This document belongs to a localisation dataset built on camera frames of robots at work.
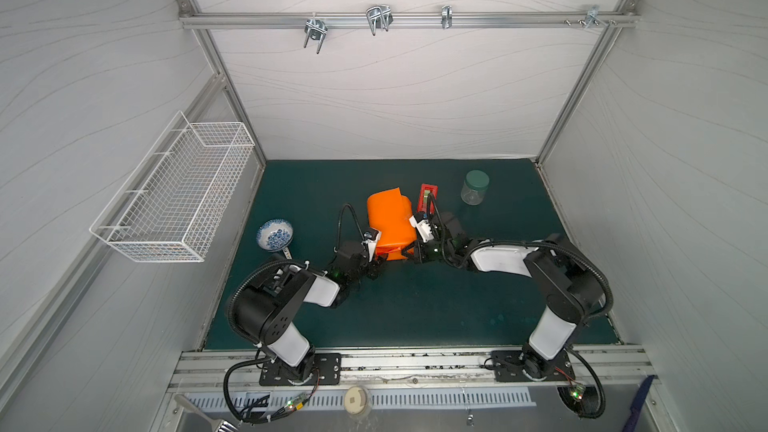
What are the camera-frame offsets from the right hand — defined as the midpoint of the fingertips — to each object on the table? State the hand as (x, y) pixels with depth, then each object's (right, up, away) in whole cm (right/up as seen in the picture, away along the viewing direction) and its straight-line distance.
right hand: (406, 244), depth 90 cm
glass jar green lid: (+24, +17, +11) cm, 32 cm away
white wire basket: (-56, +13, -22) cm, 61 cm away
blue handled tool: (+54, -34, -21) cm, 67 cm away
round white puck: (-12, -27, -29) cm, 41 cm away
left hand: (-7, -1, +3) cm, 8 cm away
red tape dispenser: (+8, +14, +13) cm, 21 cm away
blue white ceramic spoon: (-43, +1, +8) cm, 44 cm away
